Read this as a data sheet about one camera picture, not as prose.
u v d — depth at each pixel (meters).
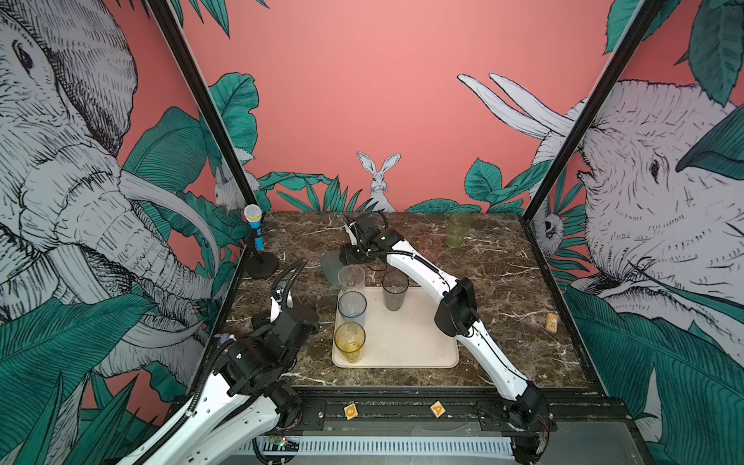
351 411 0.74
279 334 0.50
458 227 1.12
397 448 0.70
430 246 1.11
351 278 0.88
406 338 0.89
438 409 0.75
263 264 1.03
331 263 1.05
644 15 0.69
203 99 0.84
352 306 0.81
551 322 0.90
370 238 0.74
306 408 0.78
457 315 0.65
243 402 0.47
